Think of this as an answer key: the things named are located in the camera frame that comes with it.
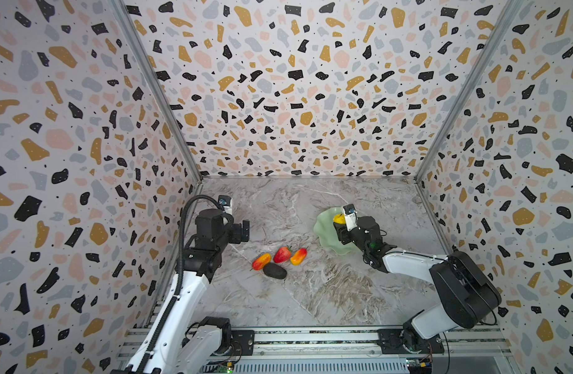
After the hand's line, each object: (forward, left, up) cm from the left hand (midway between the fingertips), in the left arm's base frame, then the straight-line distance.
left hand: (231, 216), depth 76 cm
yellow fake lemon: (+6, -38, -11) cm, 40 cm away
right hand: (+7, -38, -11) cm, 40 cm away
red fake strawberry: (-4, -16, -21) cm, 26 cm away
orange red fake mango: (-6, -8, -22) cm, 24 cm away
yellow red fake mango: (-5, -21, -22) cm, 31 cm away
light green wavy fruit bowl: (+9, -34, -24) cm, 43 cm away
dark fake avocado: (-10, -12, -21) cm, 26 cm away
